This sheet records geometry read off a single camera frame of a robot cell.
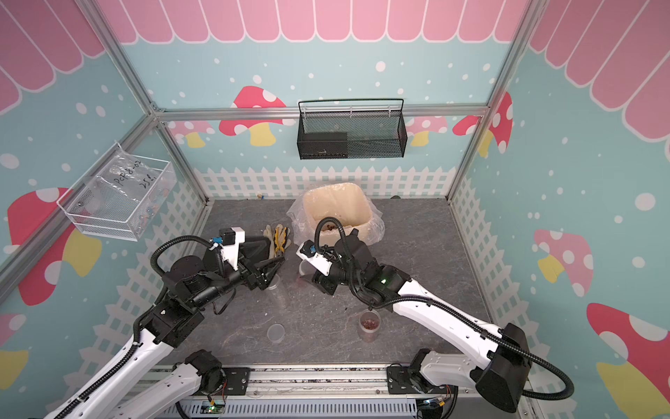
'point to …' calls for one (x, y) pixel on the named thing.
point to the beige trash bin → (345, 202)
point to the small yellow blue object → (260, 196)
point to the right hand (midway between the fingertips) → (308, 266)
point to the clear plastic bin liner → (295, 217)
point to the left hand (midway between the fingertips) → (275, 255)
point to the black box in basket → (313, 146)
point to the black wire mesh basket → (352, 128)
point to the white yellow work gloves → (277, 241)
